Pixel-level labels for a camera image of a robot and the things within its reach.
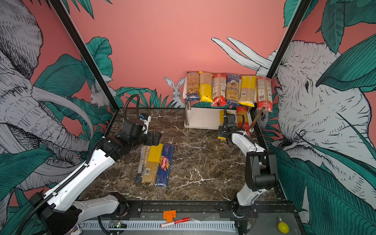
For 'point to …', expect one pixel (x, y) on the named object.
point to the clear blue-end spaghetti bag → (141, 166)
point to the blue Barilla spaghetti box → (165, 165)
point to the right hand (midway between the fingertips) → (221, 127)
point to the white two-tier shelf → (203, 118)
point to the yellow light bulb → (283, 226)
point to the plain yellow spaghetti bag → (221, 122)
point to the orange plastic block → (169, 215)
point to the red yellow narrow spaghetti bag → (242, 119)
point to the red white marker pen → (178, 221)
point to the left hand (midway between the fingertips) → (153, 131)
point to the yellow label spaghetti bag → (152, 156)
